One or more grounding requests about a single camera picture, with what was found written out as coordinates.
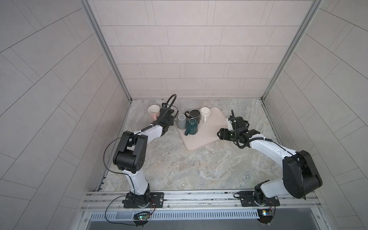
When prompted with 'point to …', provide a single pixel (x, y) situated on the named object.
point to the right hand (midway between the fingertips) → (220, 134)
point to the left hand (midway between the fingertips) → (170, 113)
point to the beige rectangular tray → (207, 131)
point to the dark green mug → (192, 127)
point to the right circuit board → (265, 215)
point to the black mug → (193, 113)
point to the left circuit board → (141, 218)
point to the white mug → (205, 114)
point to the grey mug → (181, 122)
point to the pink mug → (154, 111)
